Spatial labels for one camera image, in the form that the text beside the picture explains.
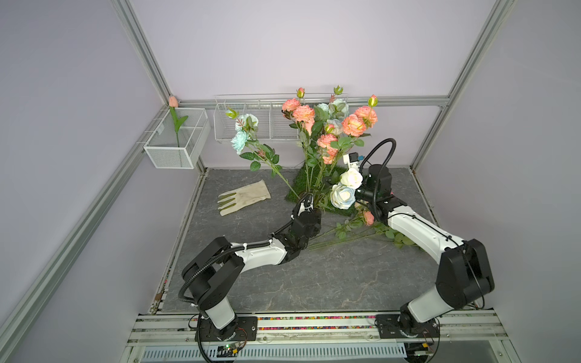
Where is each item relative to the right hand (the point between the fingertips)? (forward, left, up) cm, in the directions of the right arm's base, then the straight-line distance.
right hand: (322, 178), depth 78 cm
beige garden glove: (+14, +34, -28) cm, 46 cm away
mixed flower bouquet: (+5, +5, +5) cm, 9 cm away
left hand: (-4, +3, -14) cm, 15 cm away
